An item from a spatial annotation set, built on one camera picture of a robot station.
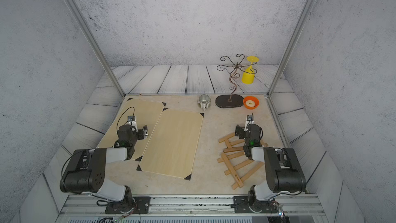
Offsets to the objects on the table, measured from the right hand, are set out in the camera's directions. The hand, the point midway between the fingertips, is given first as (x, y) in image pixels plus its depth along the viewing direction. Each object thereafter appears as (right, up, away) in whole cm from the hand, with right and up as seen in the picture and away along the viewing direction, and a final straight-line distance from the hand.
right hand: (248, 124), depth 93 cm
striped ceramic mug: (-26, +14, +17) cm, 34 cm away
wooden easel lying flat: (-12, -23, -14) cm, 29 cm away
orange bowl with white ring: (+7, +14, +17) cm, 23 cm away
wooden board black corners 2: (-45, -15, -2) cm, 48 cm away
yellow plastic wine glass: (+2, +30, +8) cm, 31 cm away
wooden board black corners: (-67, +6, +19) cm, 70 cm away
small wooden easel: (-8, -14, -3) cm, 16 cm away
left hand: (-65, -1, +1) cm, 65 cm away
